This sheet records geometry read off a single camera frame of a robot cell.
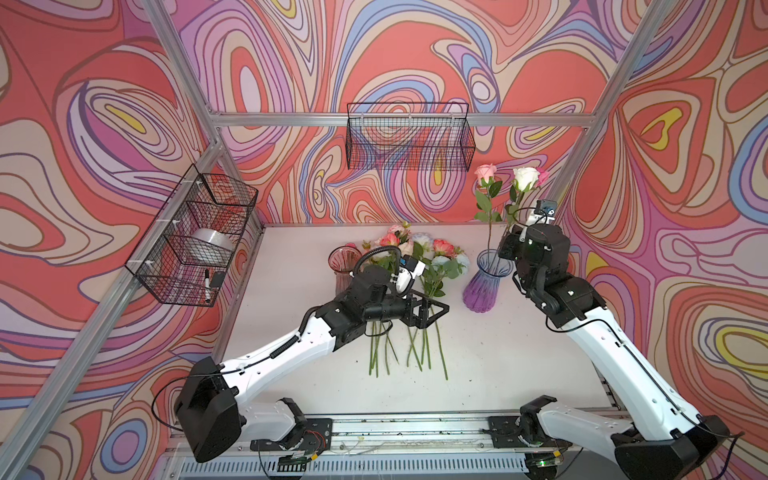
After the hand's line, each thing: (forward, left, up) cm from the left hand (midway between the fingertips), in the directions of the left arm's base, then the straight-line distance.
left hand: (440, 304), depth 68 cm
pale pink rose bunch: (+41, +6, -21) cm, 46 cm away
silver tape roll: (+16, +56, +5) cm, 59 cm away
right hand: (+14, -19, +8) cm, 25 cm away
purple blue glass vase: (+17, -18, -21) cm, 32 cm away
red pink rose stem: (+37, -8, -21) cm, 44 cm away
